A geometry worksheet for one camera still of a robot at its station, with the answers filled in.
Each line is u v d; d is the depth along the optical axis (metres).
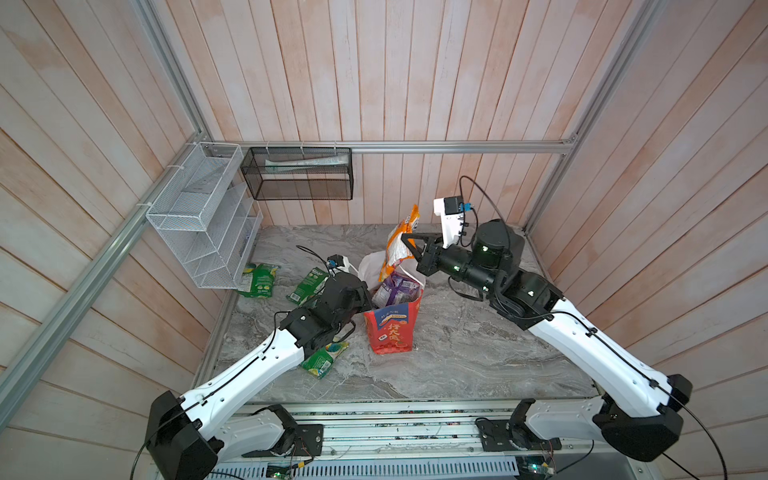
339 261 0.66
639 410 0.39
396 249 0.60
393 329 0.79
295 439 0.71
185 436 0.38
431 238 0.53
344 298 0.54
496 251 0.43
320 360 0.84
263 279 1.02
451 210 0.50
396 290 0.84
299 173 0.96
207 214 0.73
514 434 0.66
